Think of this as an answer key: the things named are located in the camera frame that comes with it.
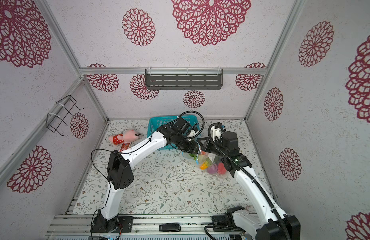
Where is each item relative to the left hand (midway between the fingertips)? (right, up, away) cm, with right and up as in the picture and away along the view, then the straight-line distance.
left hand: (197, 154), depth 81 cm
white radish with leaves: (-1, -2, +4) cm, 5 cm away
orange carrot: (+2, +3, -14) cm, 15 cm away
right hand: (-1, +9, -8) cm, 12 cm away
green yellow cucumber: (+5, -7, +5) cm, 10 cm away
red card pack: (-48, +3, +21) cm, 52 cm away
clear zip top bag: (+8, -7, +2) cm, 11 cm away
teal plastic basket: (-28, +19, +28) cm, 44 cm away
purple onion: (+10, -10, +5) cm, 15 cm away
